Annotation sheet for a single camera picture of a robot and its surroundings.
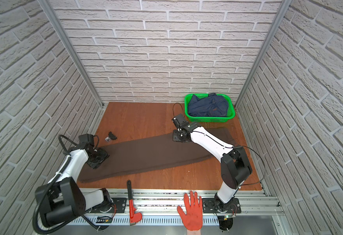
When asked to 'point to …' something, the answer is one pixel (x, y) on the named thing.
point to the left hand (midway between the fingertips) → (107, 155)
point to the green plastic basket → (231, 112)
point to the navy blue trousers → (212, 105)
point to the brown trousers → (136, 154)
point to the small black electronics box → (104, 219)
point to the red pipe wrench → (134, 217)
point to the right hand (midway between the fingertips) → (180, 136)
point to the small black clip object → (110, 136)
